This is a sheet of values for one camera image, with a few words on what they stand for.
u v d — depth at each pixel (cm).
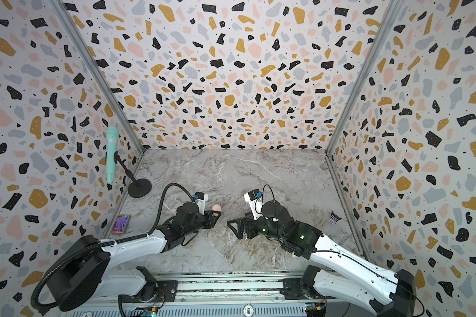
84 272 41
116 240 48
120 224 89
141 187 103
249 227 60
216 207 84
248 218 61
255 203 60
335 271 48
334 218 90
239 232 60
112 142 80
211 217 82
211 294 73
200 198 77
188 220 66
